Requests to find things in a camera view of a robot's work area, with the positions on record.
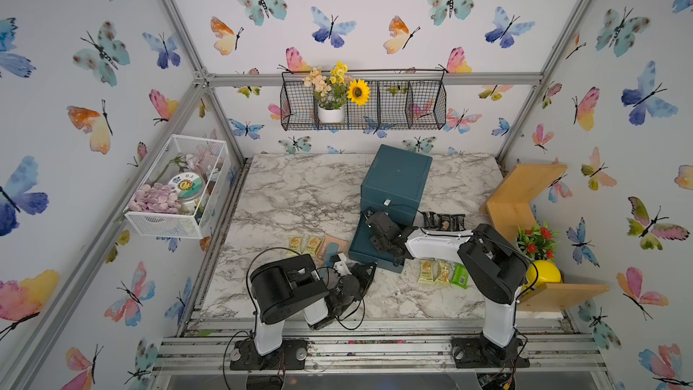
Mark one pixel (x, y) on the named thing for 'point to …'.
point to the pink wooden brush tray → (323, 248)
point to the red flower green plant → (537, 242)
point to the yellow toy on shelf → (548, 273)
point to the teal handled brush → (331, 251)
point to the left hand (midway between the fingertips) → (382, 264)
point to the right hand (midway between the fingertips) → (383, 229)
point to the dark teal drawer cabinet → (395, 183)
